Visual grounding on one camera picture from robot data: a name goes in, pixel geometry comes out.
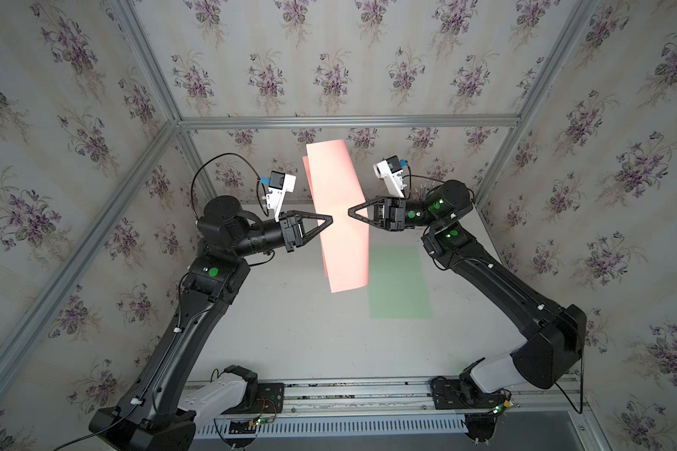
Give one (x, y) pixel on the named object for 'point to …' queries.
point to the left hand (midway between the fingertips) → (331, 226)
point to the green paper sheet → (397, 285)
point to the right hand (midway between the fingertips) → (358, 220)
